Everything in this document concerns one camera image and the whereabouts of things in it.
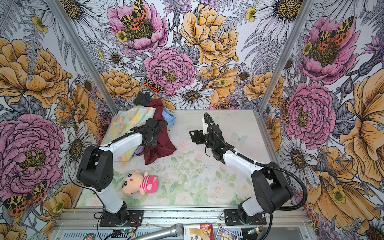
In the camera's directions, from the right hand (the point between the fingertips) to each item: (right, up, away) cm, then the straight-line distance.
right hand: (194, 135), depth 86 cm
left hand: (-29, -6, +7) cm, 30 cm away
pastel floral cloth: (-49, +8, +18) cm, 53 cm away
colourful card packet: (+4, -41, -18) cm, 45 cm away
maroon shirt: (-19, -6, +11) cm, 23 cm away
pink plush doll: (-31, -23, -7) cm, 39 cm away
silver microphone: (-8, -41, -18) cm, 45 cm away
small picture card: (+13, -43, -17) cm, 48 cm away
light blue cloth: (-18, +12, +18) cm, 28 cm away
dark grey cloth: (-39, +25, +29) cm, 55 cm away
